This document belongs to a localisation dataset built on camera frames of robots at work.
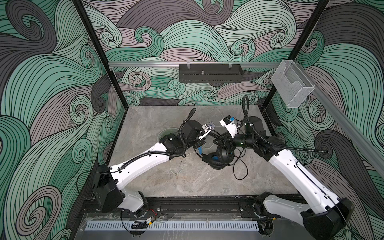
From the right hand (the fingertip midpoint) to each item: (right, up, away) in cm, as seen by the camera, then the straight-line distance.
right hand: (217, 139), depth 70 cm
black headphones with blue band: (+1, -7, -5) cm, 9 cm away
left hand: (-7, +4, +4) cm, 9 cm away
